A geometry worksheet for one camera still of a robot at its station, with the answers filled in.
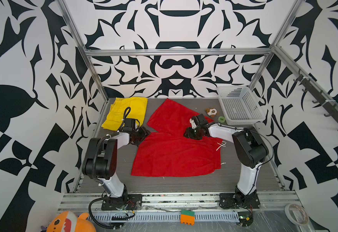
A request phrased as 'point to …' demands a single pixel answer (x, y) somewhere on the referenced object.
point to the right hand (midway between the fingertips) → (187, 133)
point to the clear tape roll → (296, 213)
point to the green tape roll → (221, 119)
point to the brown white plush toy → (211, 111)
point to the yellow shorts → (138, 111)
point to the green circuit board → (245, 218)
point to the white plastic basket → (239, 106)
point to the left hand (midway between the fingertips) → (149, 132)
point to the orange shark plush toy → (68, 221)
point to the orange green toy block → (187, 217)
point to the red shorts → (167, 152)
